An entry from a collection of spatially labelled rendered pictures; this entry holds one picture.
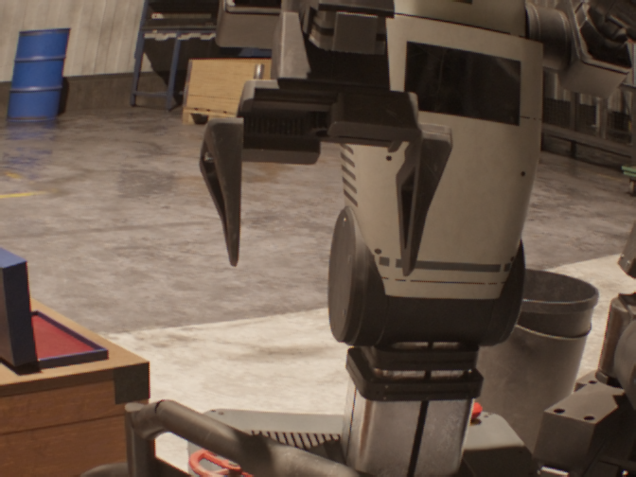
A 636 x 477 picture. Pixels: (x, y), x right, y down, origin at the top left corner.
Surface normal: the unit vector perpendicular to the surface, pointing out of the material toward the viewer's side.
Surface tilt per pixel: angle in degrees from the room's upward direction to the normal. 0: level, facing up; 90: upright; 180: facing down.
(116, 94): 90
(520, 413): 93
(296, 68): 60
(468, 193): 90
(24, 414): 90
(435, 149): 81
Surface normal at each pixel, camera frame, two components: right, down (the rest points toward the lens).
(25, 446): 0.76, 0.19
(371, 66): 0.17, -0.31
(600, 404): 0.09, -0.98
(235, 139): 0.15, 0.05
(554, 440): -0.65, 0.09
